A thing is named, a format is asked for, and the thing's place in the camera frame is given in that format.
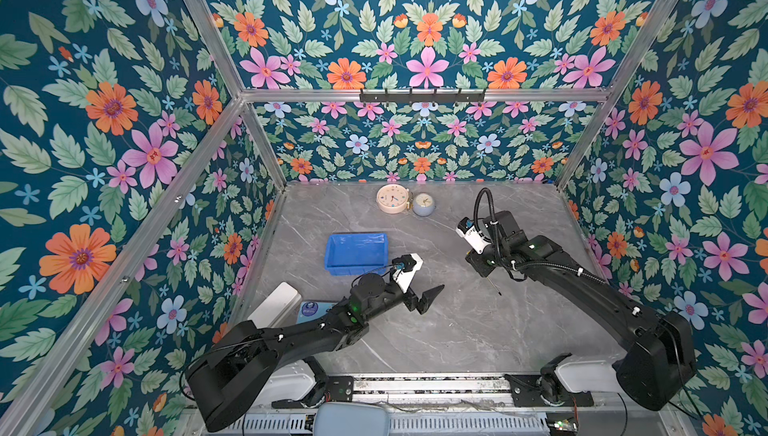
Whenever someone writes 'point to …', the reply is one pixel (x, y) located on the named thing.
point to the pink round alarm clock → (393, 198)
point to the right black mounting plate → (546, 390)
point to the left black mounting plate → (339, 388)
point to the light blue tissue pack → (310, 310)
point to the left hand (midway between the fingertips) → (435, 270)
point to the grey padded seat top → (352, 419)
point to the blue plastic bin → (355, 254)
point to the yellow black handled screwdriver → (499, 293)
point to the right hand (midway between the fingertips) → (471, 252)
